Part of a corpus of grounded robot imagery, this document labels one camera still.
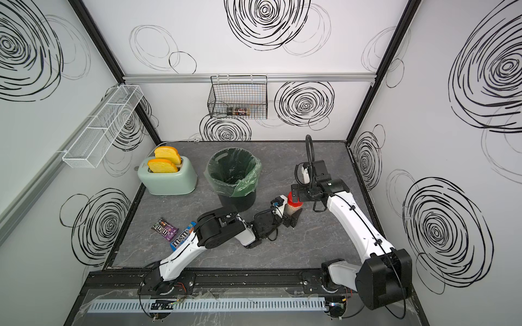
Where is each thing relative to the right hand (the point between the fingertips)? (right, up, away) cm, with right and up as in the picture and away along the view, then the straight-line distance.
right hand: (305, 192), depth 82 cm
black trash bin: (-29, -8, +14) cm, 33 cm away
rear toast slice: (-59, +16, +6) cm, 61 cm away
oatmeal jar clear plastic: (-6, -8, +4) cm, 11 cm away
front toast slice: (-59, +11, +2) cm, 60 cm away
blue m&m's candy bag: (-51, -19, +3) cm, 54 cm away
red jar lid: (-6, -3, 0) cm, 7 cm away
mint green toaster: (-61, +2, +10) cm, 62 cm away
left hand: (-3, -7, +9) cm, 11 cm away
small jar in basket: (-27, +35, +7) cm, 45 cm away
